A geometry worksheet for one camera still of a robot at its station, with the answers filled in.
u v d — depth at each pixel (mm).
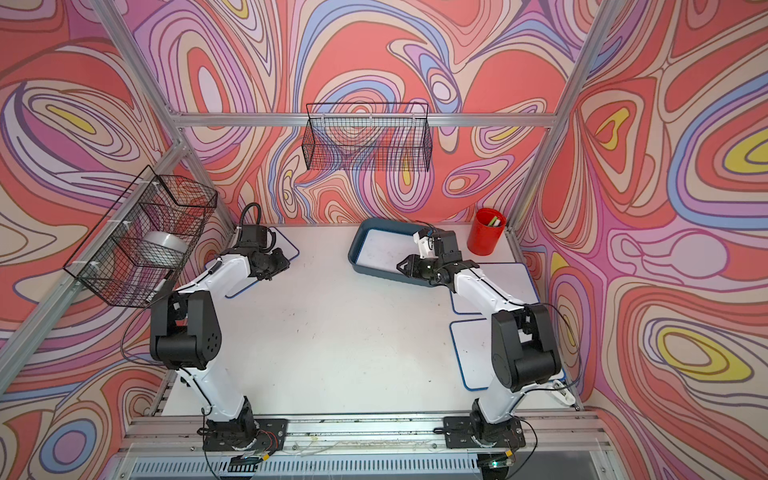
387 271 1025
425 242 824
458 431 733
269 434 731
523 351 461
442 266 704
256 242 760
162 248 693
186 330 496
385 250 1083
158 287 717
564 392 783
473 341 899
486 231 1038
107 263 664
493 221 1050
